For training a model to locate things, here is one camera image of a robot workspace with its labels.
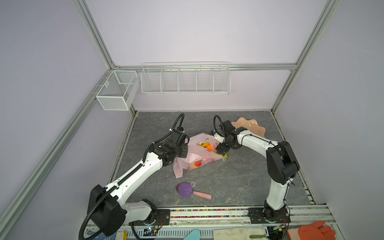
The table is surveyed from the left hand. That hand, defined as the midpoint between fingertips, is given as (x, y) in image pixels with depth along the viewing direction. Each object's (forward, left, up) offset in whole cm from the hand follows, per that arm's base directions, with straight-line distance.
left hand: (182, 150), depth 80 cm
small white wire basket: (+43, +44, +7) cm, 62 cm away
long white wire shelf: (+50, -3, +11) cm, 52 cm away
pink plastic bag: (+3, -11, -7) cm, 13 cm away
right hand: (+8, -26, -12) cm, 30 cm away
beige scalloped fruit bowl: (+25, -49, -14) cm, 57 cm away
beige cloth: (-38, -25, -16) cm, 48 cm away
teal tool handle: (-37, -5, -15) cm, 40 cm away
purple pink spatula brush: (-17, 0, -14) cm, 22 cm away
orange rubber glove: (-39, -61, -14) cm, 74 cm away
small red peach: (-3, -8, -11) cm, 14 cm away
